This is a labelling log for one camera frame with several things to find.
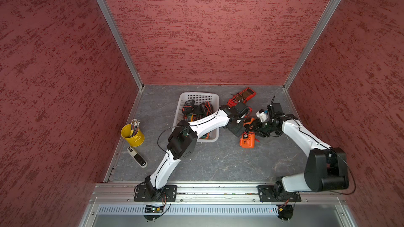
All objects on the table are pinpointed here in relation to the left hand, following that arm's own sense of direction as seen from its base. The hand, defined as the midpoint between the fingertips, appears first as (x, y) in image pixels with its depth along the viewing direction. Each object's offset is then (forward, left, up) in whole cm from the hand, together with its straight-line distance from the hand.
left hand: (231, 129), depth 89 cm
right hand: (-3, -9, +2) cm, 10 cm away
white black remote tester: (-16, +52, -3) cm, 54 cm away
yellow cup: (-8, +54, +1) cm, 54 cm away
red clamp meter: (+23, -3, -4) cm, 23 cm away
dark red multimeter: (+31, -13, -5) cm, 34 cm away
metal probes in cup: (-3, +52, +10) cm, 53 cm away
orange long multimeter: (-9, -7, +4) cm, 12 cm away
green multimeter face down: (+15, +16, -1) cm, 22 cm away
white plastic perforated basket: (-2, +11, -5) cm, 12 cm away
